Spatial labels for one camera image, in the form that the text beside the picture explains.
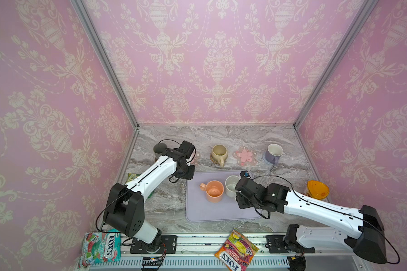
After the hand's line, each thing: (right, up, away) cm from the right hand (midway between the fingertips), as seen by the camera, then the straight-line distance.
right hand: (239, 198), depth 77 cm
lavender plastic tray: (-19, -7, +7) cm, 21 cm away
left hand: (-24, +9, +9) cm, 27 cm away
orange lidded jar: (+37, +3, +3) cm, 37 cm away
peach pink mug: (-11, 0, +13) cm, 17 cm away
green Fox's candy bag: (-61, -19, -5) cm, 64 cm away
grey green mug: (-42, +22, +17) cm, 50 cm away
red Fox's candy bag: (-2, -20, -7) cm, 21 cm away
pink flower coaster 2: (+8, +17, +27) cm, 33 cm away
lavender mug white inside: (+26, +19, +26) cm, 41 cm away
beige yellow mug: (-8, +19, +24) cm, 31 cm away
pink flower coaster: (-21, +15, +26) cm, 37 cm away
